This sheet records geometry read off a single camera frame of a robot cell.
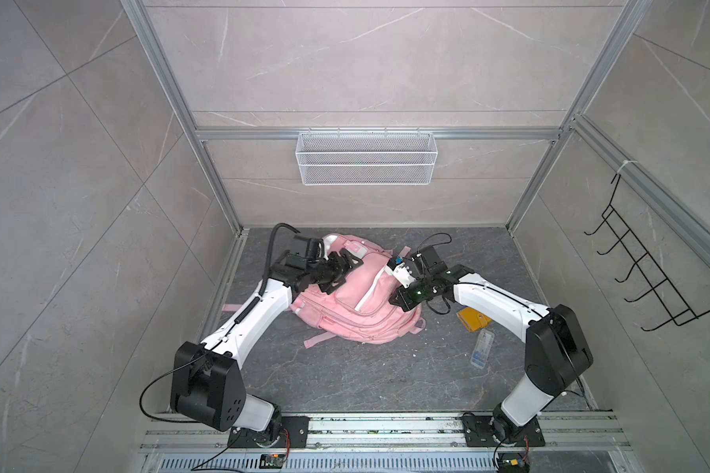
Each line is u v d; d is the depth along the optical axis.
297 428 0.73
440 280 0.64
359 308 0.82
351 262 0.74
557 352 0.46
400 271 0.79
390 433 0.75
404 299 0.75
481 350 0.88
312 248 0.64
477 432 0.73
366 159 1.01
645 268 0.69
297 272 0.59
